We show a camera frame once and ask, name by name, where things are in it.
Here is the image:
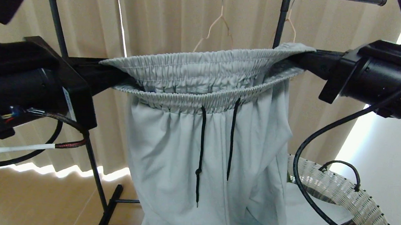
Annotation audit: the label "black clothes rack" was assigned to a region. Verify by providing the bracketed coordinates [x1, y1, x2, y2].
[20, 0, 387, 225]

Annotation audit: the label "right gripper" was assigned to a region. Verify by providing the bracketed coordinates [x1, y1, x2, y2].
[318, 36, 401, 110]

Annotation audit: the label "pale grey shorts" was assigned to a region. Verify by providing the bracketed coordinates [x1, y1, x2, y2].
[88, 29, 366, 225]

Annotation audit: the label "pink clothes hanger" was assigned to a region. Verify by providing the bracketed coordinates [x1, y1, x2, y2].
[192, 0, 238, 56]
[271, 0, 299, 51]

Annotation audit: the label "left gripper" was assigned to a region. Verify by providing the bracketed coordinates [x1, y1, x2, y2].
[0, 33, 103, 150]

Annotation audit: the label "white laundry basket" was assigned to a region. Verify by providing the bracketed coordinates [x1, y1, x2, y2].
[270, 153, 401, 225]

